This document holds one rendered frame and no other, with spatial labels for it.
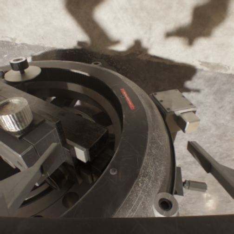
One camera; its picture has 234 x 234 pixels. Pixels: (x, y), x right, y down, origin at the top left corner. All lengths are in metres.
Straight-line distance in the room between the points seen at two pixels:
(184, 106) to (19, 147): 0.39
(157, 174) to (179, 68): 0.73
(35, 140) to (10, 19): 0.86
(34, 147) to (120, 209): 0.14
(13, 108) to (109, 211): 0.19
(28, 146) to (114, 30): 0.72
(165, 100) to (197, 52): 0.49
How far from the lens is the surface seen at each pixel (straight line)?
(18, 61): 0.60
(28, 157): 0.25
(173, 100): 0.50
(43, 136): 0.26
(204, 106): 1.11
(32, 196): 0.44
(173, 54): 0.92
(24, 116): 0.26
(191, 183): 0.45
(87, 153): 0.30
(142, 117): 0.37
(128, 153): 0.30
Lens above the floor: 0.85
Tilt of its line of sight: 50 degrees down
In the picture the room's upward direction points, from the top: 170 degrees counter-clockwise
